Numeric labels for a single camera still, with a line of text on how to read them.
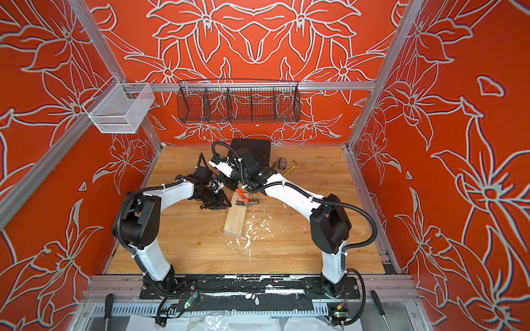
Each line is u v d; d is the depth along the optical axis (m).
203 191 0.76
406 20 0.73
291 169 1.07
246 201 0.87
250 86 0.92
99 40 0.78
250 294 0.71
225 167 0.69
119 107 0.92
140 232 0.48
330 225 0.47
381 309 0.68
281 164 1.08
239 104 0.98
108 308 0.69
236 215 0.88
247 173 0.63
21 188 0.53
